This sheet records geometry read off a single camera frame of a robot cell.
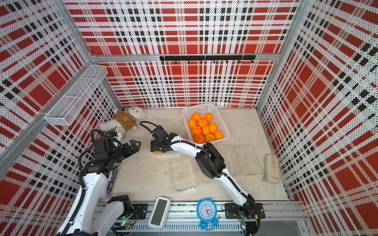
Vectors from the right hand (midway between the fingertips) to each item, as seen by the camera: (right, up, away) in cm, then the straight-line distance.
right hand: (158, 146), depth 93 cm
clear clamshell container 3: (+56, -9, +2) cm, 57 cm away
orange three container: (+33, +5, +3) cm, 33 cm away
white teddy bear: (-28, +17, +12) cm, 35 cm away
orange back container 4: (+26, +4, +3) cm, 27 cm away
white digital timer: (+7, -29, -22) cm, 37 cm away
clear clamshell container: (+9, +13, +17) cm, 23 cm away
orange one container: (+24, +10, +9) cm, 28 cm away
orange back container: (+1, -2, -5) cm, 6 cm away
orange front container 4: (+36, +12, +9) cm, 39 cm away
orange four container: (+39, +7, +6) cm, 40 cm away
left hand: (-8, +3, -13) cm, 16 cm away
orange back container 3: (+33, +20, +15) cm, 42 cm away
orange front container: (+21, +16, +13) cm, 29 cm away
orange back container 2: (+24, +20, +15) cm, 35 cm away
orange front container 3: (+31, +10, +9) cm, 34 cm away
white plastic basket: (+29, +26, +19) cm, 43 cm away
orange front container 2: (+29, +16, +15) cm, 36 cm away
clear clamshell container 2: (+17, -15, -6) cm, 24 cm away
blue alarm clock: (+30, -29, -21) cm, 46 cm away
